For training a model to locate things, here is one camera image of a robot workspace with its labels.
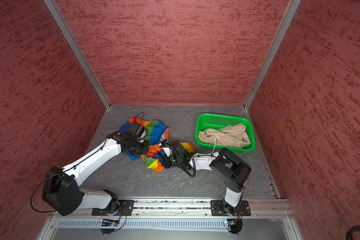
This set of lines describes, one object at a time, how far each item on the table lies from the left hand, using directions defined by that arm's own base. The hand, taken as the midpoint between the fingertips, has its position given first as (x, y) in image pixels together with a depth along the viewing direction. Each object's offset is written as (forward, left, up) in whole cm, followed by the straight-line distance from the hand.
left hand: (147, 153), depth 82 cm
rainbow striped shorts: (+18, -3, -5) cm, 19 cm away
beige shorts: (+15, -53, -4) cm, 55 cm away
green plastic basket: (+30, -38, -7) cm, 49 cm away
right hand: (-3, -6, -6) cm, 9 cm away
